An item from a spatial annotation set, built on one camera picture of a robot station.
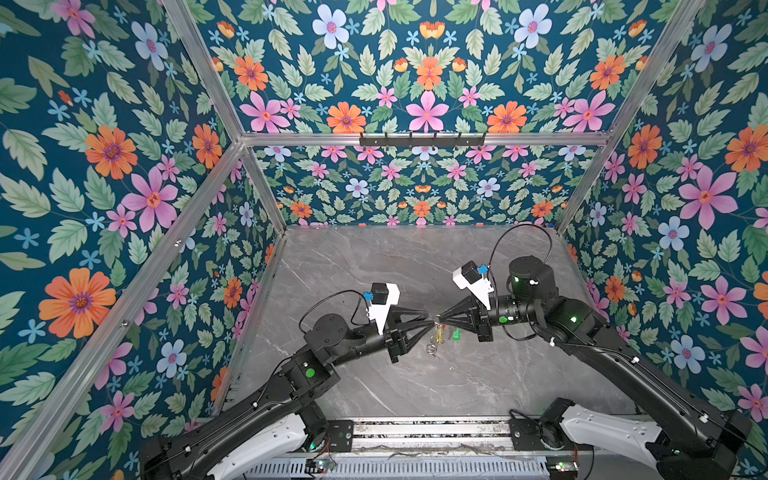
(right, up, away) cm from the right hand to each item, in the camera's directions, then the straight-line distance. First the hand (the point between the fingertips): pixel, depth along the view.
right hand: (443, 315), depth 60 cm
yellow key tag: (0, -4, +1) cm, 5 cm away
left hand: (-3, 0, -6) cm, 6 cm away
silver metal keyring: (-2, -7, +2) cm, 8 cm away
